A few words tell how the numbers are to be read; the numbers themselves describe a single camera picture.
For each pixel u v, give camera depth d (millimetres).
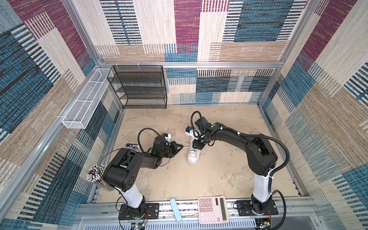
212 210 719
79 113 939
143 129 865
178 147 886
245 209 731
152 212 740
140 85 1085
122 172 470
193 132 831
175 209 715
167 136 888
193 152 843
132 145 959
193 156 852
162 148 766
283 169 498
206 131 713
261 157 508
